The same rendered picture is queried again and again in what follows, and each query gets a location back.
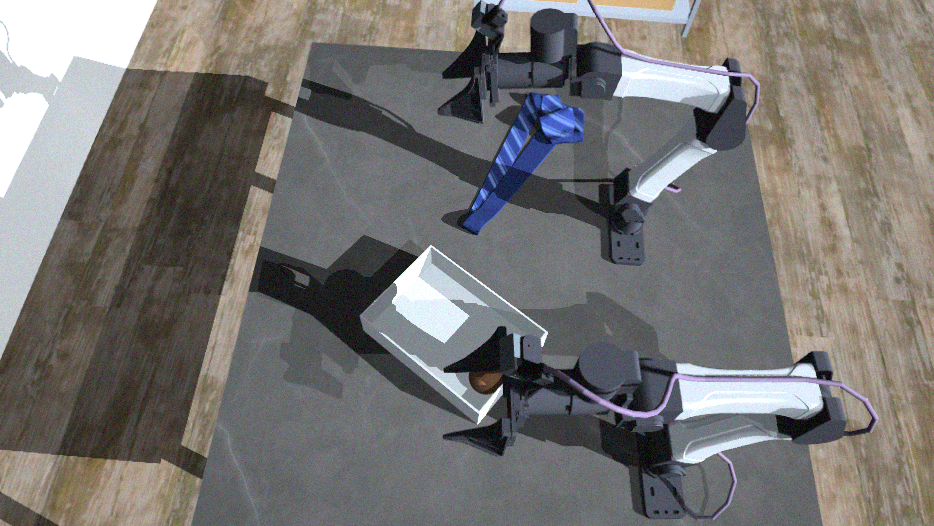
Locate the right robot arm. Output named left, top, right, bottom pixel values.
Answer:
left=471, top=0, right=747, bottom=266

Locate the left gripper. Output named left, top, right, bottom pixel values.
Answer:
left=443, top=326, right=570, bottom=457

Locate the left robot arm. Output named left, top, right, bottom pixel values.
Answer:
left=499, top=333, right=847, bottom=519

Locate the brown ball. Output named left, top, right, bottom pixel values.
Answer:
left=469, top=370, right=503, bottom=395

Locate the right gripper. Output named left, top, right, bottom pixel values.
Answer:
left=437, top=30, right=533, bottom=124

